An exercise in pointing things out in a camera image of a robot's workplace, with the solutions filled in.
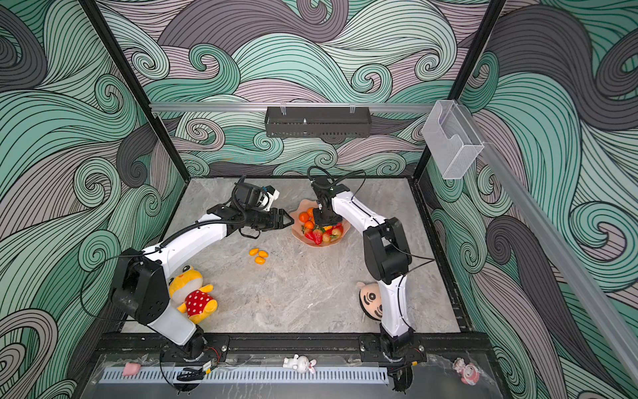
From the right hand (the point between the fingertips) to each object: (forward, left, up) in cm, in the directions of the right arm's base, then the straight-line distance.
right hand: (324, 221), depth 95 cm
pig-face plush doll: (-30, -14, +1) cm, 33 cm away
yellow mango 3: (-11, +24, -7) cm, 27 cm away
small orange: (+8, +6, -4) cm, 11 cm away
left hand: (-7, +12, +10) cm, 17 cm away
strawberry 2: (-5, -4, -1) cm, 7 cm away
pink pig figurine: (-47, -39, -3) cm, 62 cm away
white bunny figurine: (-46, +7, -3) cm, 47 cm away
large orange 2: (0, +6, -3) cm, 7 cm away
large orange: (+4, +9, -3) cm, 10 cm away
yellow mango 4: (-13, +25, -7) cm, 29 cm away
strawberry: (-1, -6, -3) cm, 7 cm away
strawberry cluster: (-5, +3, -1) cm, 7 cm away
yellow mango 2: (-11, +27, -5) cm, 30 cm away
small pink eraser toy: (-48, +55, -4) cm, 73 cm away
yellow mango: (-3, -1, -1) cm, 3 cm away
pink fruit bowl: (-3, +11, -2) cm, 11 cm away
